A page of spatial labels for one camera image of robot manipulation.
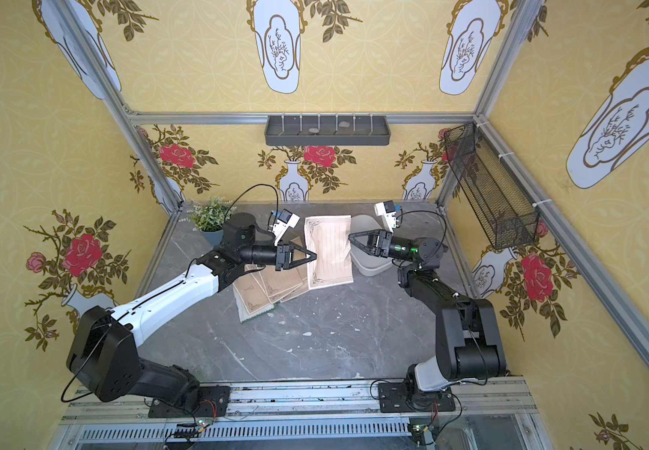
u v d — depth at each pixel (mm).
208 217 945
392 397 741
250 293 934
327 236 721
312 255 702
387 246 662
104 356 418
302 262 693
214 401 730
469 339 446
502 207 833
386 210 700
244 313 891
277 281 954
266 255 661
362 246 729
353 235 676
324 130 923
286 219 675
